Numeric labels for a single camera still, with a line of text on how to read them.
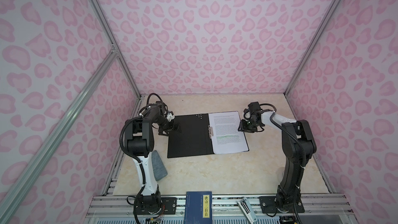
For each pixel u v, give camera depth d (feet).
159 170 2.69
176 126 2.94
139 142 1.83
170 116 3.12
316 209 2.40
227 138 3.14
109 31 2.76
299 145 1.66
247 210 2.31
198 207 2.36
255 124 2.74
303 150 1.68
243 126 2.91
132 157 1.80
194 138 3.27
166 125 2.83
